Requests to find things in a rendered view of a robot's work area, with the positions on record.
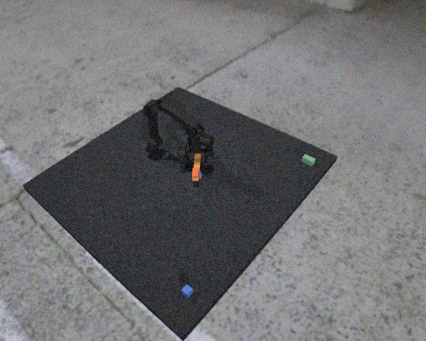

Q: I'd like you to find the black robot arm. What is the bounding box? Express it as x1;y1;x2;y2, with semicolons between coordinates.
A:
144;100;214;161

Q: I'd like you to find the orange bar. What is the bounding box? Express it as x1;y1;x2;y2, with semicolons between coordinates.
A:
192;153;201;181

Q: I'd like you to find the small blue cube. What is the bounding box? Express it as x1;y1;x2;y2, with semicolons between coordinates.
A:
182;284;193;298

